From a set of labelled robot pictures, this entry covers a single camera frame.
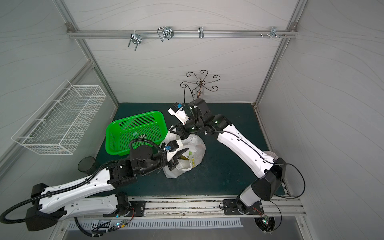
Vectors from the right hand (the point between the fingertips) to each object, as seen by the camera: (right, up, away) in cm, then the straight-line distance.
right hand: (170, 129), depth 67 cm
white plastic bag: (+12, -9, -1) cm, 15 cm away
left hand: (+8, -7, -7) cm, 12 cm away
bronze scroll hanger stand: (+15, +27, +23) cm, 39 cm away
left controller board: (-23, -45, +2) cm, 50 cm away
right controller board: (+46, -46, +5) cm, 66 cm away
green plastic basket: (-21, 0, +40) cm, 45 cm away
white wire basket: (-52, +1, 0) cm, 52 cm away
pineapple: (+6, -11, -5) cm, 14 cm away
